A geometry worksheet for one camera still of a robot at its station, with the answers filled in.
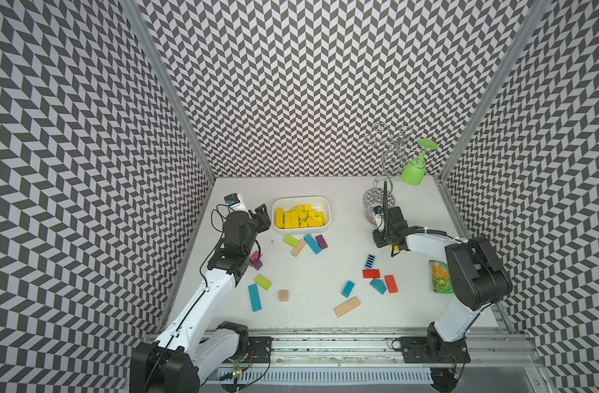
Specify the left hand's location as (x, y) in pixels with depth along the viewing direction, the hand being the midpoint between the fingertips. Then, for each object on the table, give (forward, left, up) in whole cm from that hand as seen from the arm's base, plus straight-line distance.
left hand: (259, 209), depth 80 cm
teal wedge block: (-17, -41, -22) cm, 50 cm away
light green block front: (-16, 0, -23) cm, 28 cm away
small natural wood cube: (-21, -8, -22) cm, 31 cm away
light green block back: (+1, -9, -23) cm, 25 cm away
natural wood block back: (-3, -12, -21) cm, 25 cm away
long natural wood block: (-24, -29, -23) cm, 45 cm away
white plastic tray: (+10, -13, -18) cm, 24 cm away
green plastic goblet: (+16, -55, +1) cm, 57 cm away
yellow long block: (+9, -4, -18) cm, 20 cm away
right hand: (+2, -45, -22) cm, 50 cm away
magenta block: (-6, +4, -22) cm, 23 cm away
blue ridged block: (-8, -40, -23) cm, 46 cm away
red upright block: (-17, -46, -22) cm, 54 cm away
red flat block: (-13, -39, -23) cm, 47 cm away
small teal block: (-19, -30, -21) cm, 41 cm away
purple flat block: (0, -21, -22) cm, 30 cm away
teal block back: (0, -17, -22) cm, 28 cm away
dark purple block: (-10, +2, -20) cm, 23 cm away
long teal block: (-22, +2, -22) cm, 32 cm away
